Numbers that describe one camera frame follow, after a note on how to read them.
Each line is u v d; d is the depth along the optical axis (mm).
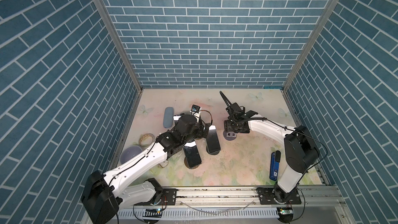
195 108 655
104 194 378
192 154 798
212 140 844
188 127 561
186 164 791
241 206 723
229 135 911
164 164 823
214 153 833
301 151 475
